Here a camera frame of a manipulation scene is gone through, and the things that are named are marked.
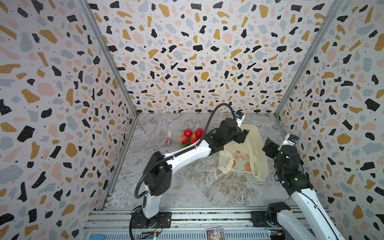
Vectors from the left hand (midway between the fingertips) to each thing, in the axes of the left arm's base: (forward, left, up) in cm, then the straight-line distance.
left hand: (246, 127), depth 77 cm
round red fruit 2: (+13, +32, -20) cm, 39 cm away
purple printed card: (-42, +17, -26) cm, 52 cm away
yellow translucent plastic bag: (-5, -6, -21) cm, 23 cm away
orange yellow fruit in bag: (+6, +35, -19) cm, 40 cm away
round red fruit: (+11, +24, -18) cm, 32 cm away
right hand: (-7, -14, -4) cm, 16 cm away
